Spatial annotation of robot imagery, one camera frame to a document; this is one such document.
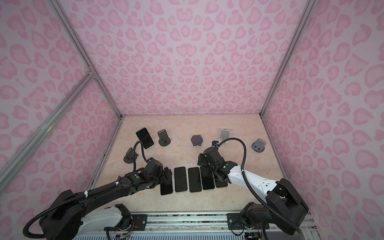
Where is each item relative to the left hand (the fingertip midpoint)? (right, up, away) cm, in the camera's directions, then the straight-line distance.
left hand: (168, 174), depth 85 cm
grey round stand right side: (+57, +14, +12) cm, 60 cm away
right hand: (+20, +9, 0) cm, 22 cm away
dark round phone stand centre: (+16, +18, +21) cm, 32 cm away
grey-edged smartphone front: (+22, -3, +3) cm, 23 cm away
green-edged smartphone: (-18, +21, +9) cm, 29 cm away
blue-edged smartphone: (+6, -3, +1) cm, 7 cm away
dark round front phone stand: (-26, +8, +7) cm, 28 cm away
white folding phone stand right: (+35, +22, +15) cm, 44 cm away
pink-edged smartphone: (+15, -6, +1) cm, 16 cm away
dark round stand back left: (-6, +18, +15) cm, 24 cm away
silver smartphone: (-1, -8, -2) cm, 8 cm away
